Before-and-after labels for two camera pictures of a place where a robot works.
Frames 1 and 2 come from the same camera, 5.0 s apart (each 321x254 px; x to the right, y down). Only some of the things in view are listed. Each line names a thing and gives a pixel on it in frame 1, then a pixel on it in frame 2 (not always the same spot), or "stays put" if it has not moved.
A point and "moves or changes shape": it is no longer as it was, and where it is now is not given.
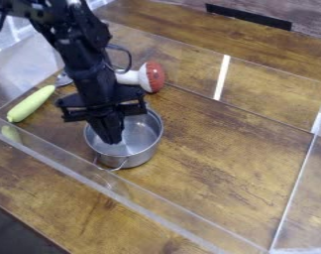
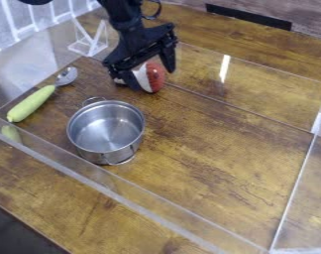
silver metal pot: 141,134 moves or changes shape
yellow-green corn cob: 31,101 stays put
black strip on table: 247,17 stays put
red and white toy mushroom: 148,75 stays put
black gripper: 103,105 -> 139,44
